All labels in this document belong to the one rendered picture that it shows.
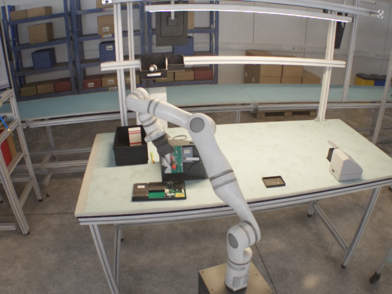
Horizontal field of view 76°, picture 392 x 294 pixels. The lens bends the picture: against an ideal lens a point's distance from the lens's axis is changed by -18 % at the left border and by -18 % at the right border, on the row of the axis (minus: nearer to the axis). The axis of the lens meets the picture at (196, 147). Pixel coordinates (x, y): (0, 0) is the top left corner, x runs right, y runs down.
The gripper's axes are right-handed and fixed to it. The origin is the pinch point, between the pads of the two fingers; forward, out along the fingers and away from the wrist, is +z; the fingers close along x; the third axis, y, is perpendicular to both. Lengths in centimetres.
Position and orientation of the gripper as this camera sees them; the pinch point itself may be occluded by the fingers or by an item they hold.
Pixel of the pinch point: (174, 165)
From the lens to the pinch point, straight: 136.1
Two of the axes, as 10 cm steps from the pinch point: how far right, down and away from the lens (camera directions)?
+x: -9.0, 4.3, 0.8
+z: 4.1, 7.8, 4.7
